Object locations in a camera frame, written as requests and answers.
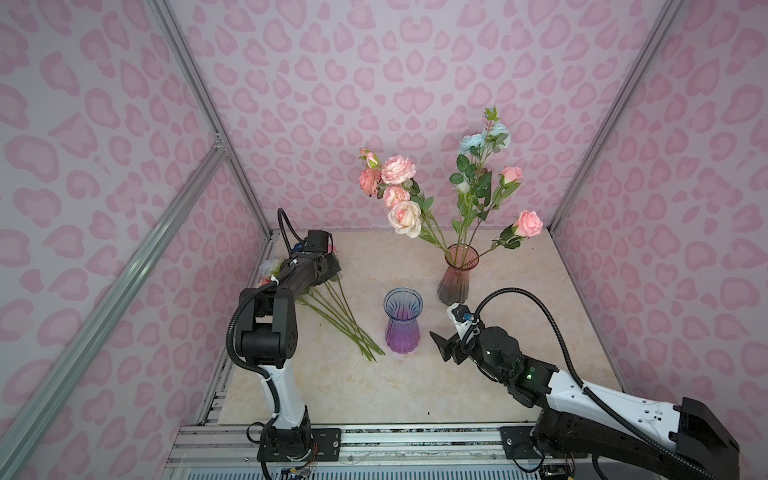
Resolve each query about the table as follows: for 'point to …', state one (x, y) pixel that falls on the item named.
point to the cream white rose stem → (328, 301)
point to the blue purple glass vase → (402, 307)
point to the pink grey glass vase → (453, 287)
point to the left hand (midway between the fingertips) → (333, 266)
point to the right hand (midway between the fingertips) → (443, 325)
